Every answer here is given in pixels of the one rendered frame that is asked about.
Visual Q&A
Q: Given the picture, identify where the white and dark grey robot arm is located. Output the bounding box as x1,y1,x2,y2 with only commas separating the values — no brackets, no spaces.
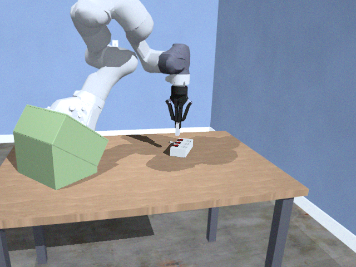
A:
45,0,190,131

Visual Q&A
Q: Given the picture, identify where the white power strip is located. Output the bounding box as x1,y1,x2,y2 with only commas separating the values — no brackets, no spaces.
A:
170,138,193,158

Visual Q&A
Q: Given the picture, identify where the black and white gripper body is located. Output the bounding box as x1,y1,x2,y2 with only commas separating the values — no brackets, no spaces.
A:
170,85,189,106

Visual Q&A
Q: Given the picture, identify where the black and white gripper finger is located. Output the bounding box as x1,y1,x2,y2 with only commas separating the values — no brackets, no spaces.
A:
177,99,192,136
165,98,179,136

